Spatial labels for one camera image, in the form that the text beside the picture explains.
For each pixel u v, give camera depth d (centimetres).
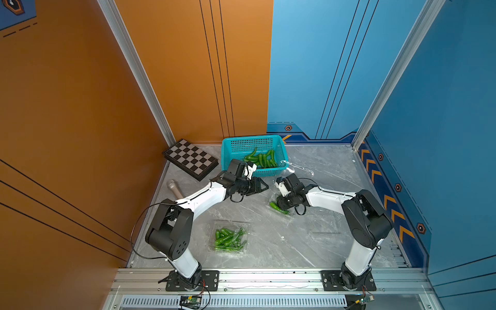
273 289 73
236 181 70
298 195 72
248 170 82
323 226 87
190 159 109
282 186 79
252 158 110
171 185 99
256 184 77
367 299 69
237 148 113
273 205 90
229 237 81
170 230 46
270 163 109
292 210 85
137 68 85
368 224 48
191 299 72
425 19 71
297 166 93
